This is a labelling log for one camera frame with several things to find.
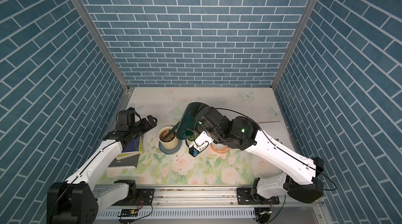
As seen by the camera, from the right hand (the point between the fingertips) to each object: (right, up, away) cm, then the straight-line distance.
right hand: (204, 118), depth 64 cm
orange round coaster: (+8, -21, +24) cm, 33 cm away
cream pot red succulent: (-18, -15, +18) cm, 30 cm away
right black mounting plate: (+19, -38, +9) cm, 44 cm away
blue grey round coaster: (-20, -21, +23) cm, 37 cm away
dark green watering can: (-8, -5, +7) cm, 12 cm away
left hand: (-28, -4, +21) cm, 35 cm away
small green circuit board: (-35, -45, +8) cm, 58 cm away
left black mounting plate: (-29, -38, +8) cm, 48 cm away
